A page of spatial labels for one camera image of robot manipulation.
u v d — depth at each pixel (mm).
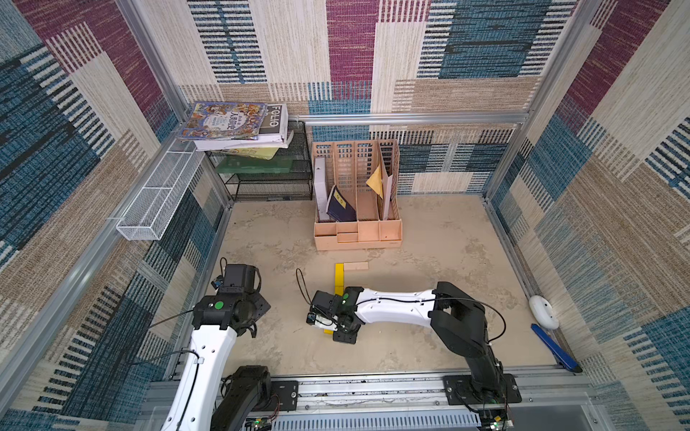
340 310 620
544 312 836
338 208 1053
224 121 815
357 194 1237
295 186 1191
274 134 802
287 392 744
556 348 812
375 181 909
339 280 946
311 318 760
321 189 987
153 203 733
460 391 741
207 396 407
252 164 957
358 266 980
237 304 504
